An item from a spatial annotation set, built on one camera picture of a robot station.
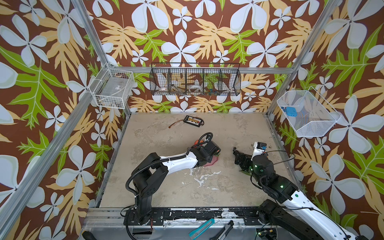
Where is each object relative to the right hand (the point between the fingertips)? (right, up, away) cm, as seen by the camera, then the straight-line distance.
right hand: (241, 152), depth 76 cm
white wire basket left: (-72, +36, +11) cm, 82 cm away
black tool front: (-11, -37, -7) cm, 39 cm away
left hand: (-16, -1, +15) cm, 22 cm away
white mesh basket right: (+40, +20, +6) cm, 45 cm away
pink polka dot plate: (-11, -8, +17) cm, 22 cm away
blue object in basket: (+33, +22, +10) cm, 41 cm away
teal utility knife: (-22, -37, -6) cm, 43 cm away
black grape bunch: (-2, -3, -10) cm, 11 cm away
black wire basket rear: (-23, +45, +22) cm, 55 cm away
